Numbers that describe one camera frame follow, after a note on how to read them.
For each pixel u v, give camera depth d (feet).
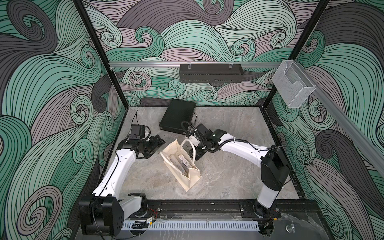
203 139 2.12
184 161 2.79
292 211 2.42
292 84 2.60
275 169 1.47
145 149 2.19
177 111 3.64
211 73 3.15
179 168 2.61
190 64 3.04
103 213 1.25
